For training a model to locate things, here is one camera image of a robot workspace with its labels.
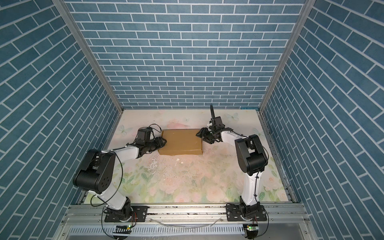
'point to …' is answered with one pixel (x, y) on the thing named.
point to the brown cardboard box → (181, 142)
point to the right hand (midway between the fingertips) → (197, 135)
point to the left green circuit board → (122, 229)
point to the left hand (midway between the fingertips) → (165, 141)
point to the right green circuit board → (253, 228)
